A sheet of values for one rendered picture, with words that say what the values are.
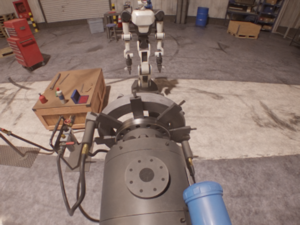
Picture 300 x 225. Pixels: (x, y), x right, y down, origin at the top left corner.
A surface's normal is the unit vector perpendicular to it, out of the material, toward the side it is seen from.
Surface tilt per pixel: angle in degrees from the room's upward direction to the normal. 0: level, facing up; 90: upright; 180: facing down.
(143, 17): 90
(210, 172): 0
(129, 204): 18
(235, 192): 0
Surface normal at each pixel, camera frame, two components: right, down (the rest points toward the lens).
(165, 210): 0.24, -0.72
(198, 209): -0.65, -0.50
